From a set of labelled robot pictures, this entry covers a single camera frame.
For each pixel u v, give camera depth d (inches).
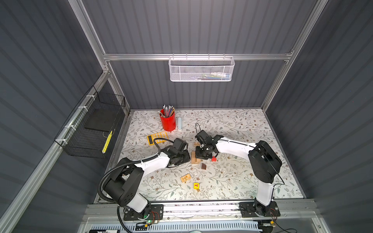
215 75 36.0
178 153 27.5
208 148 26.7
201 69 48.6
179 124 42.6
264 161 20.4
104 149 25.9
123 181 17.8
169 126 41.1
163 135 41.0
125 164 18.4
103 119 30.2
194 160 35.0
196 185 31.7
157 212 28.5
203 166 35.1
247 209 28.9
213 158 36.6
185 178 33.2
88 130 28.4
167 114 40.2
